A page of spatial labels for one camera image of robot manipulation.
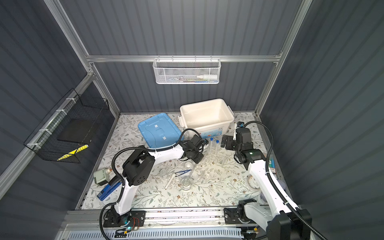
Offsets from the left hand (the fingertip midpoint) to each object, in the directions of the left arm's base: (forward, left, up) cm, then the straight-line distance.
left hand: (200, 156), depth 96 cm
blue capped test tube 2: (0, -9, +15) cm, 17 cm away
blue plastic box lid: (+22, +28, 0) cm, 35 cm away
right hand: (-1, -17, +19) cm, 26 cm away
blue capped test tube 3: (-8, +5, -1) cm, 10 cm away
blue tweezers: (-10, +10, 0) cm, 14 cm away
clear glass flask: (-19, +10, +6) cm, 22 cm away
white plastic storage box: (+23, -9, +12) cm, 27 cm away
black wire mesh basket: (+2, +66, +29) cm, 72 cm away
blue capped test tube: (+3, -6, +15) cm, 16 cm away
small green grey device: (-12, +57, +4) cm, 59 cm away
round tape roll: (-19, -28, 0) cm, 34 cm away
